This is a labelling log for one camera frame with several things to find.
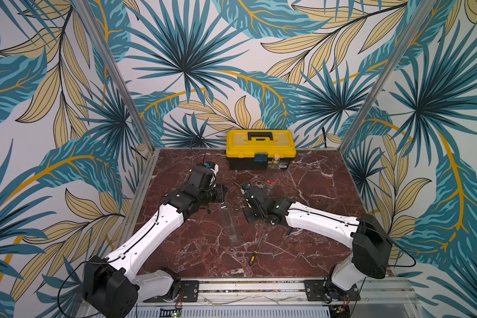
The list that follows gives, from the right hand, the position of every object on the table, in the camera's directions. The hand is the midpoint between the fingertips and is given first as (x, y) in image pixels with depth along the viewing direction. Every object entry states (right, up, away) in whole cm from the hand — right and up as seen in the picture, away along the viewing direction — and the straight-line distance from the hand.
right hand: (247, 208), depth 84 cm
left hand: (-9, +7, -6) cm, 13 cm away
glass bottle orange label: (-6, -9, +2) cm, 12 cm away
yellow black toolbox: (+4, +26, +15) cm, 31 cm away
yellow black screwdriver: (+3, -18, -2) cm, 19 cm away
